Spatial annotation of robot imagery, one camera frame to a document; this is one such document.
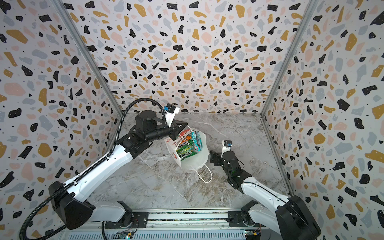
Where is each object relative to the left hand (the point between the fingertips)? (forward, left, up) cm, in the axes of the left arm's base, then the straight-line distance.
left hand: (186, 121), depth 67 cm
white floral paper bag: (-5, -4, -30) cm, 31 cm away
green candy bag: (+1, +2, -27) cm, 27 cm away
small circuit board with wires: (-38, +30, -37) cm, 61 cm away
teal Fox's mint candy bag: (+5, -5, -27) cm, 28 cm away
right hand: (-1, -15, -22) cm, 27 cm away
